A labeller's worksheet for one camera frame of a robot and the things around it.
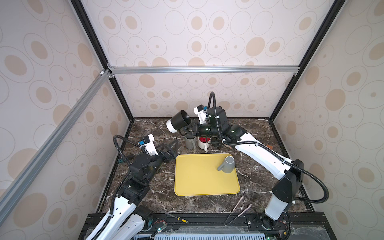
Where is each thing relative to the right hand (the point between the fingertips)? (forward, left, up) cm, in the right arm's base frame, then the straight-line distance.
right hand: (183, 129), depth 70 cm
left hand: (-7, +4, -1) cm, 8 cm away
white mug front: (+14, -11, -30) cm, 34 cm away
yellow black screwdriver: (-31, +4, -32) cm, 45 cm away
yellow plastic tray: (-7, -6, -35) cm, 36 cm away
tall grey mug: (+10, -2, -24) cm, 26 cm away
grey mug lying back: (-6, -24, -27) cm, 37 cm away
